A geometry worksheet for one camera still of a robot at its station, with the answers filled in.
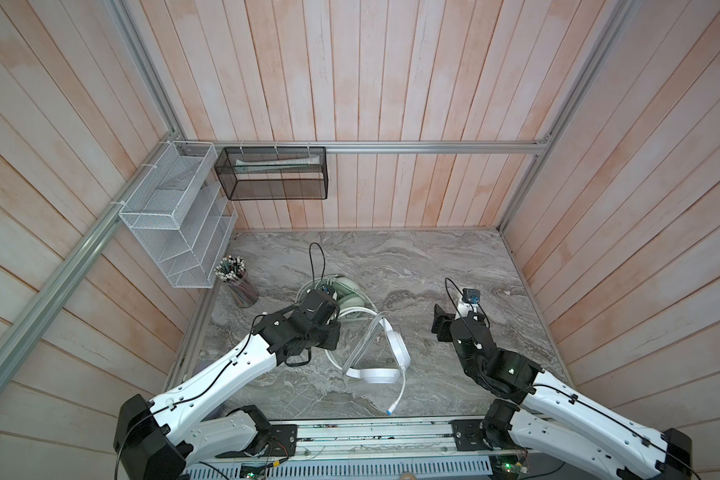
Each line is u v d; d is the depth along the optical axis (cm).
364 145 97
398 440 75
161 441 38
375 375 65
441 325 69
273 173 103
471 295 63
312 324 56
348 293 92
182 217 71
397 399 80
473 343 53
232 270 86
